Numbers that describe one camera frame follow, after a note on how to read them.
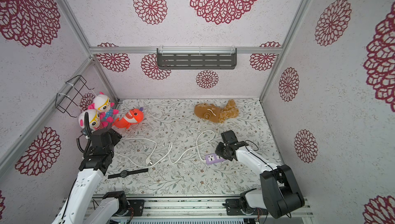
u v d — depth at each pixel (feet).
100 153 1.90
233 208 2.39
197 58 3.04
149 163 2.87
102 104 3.09
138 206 2.41
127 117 3.28
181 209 2.45
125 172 2.75
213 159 2.87
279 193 1.42
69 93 2.51
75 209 1.37
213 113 3.28
